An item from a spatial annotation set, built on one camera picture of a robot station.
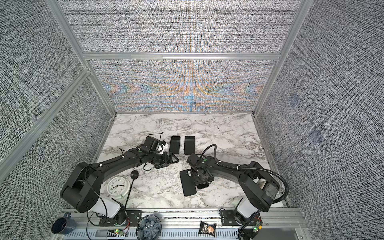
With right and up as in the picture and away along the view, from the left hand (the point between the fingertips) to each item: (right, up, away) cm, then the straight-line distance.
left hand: (174, 163), depth 85 cm
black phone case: (+8, -11, -1) cm, 14 cm away
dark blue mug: (-50, -26, -14) cm, 58 cm away
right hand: (+15, -10, +1) cm, 18 cm away
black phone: (-2, +7, +19) cm, 20 cm away
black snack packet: (+16, -27, -15) cm, 35 cm away
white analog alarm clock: (-30, -12, -5) cm, 32 cm away
